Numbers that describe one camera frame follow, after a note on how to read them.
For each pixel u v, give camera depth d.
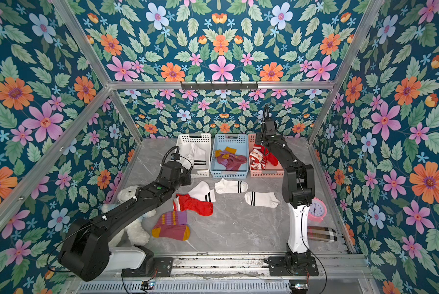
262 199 0.94
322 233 0.80
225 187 0.98
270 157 1.05
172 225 0.84
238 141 1.15
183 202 0.86
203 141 1.15
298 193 0.58
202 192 0.96
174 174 0.67
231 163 1.03
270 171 1.01
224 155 1.05
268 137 0.76
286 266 0.73
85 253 0.41
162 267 0.74
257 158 1.00
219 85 0.91
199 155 1.09
